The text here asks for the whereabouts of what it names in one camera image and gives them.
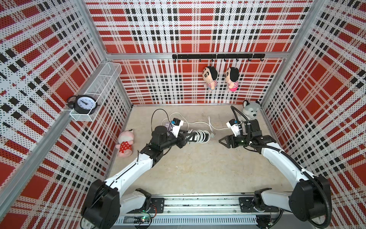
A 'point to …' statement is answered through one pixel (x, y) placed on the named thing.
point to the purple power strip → (167, 125)
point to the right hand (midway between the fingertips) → (225, 140)
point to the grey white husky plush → (251, 110)
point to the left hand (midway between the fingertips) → (191, 132)
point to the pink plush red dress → (126, 140)
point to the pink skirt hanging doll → (232, 76)
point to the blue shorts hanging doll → (209, 75)
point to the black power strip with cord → (199, 136)
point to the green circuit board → (145, 219)
